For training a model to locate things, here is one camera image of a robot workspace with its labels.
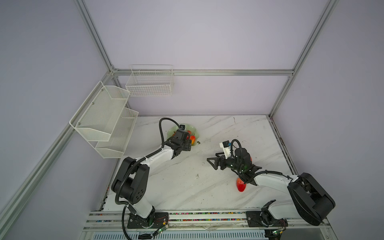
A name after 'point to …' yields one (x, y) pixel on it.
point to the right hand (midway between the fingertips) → (211, 157)
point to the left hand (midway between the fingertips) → (182, 142)
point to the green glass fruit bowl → (188, 127)
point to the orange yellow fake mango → (192, 138)
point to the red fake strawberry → (240, 185)
